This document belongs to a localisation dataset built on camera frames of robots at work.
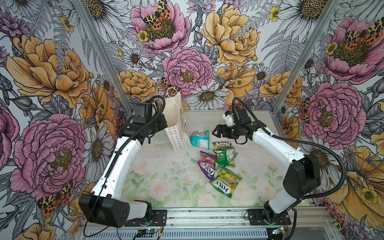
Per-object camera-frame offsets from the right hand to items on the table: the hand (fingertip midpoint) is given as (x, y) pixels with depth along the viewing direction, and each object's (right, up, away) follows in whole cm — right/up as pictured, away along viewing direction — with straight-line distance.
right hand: (219, 137), depth 84 cm
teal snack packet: (-10, -3, +15) cm, 18 cm away
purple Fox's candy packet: (-6, -15, +3) cm, 17 cm away
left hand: (-28, +6, -8) cm, 30 cm away
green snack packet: (+4, -11, +1) cm, 12 cm away
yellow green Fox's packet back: (+3, -6, +12) cm, 14 cm away
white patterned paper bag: (-22, +5, -9) cm, 25 cm away
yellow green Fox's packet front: (+3, -23, -3) cm, 24 cm away
